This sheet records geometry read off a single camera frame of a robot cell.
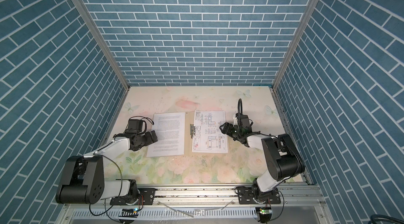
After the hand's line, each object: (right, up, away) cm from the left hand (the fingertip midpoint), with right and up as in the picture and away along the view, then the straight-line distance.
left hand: (151, 138), depth 92 cm
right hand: (+43, +6, +3) cm, 43 cm away
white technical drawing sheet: (+34, 0, +2) cm, 34 cm away
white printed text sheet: (+9, +5, +7) cm, 13 cm away
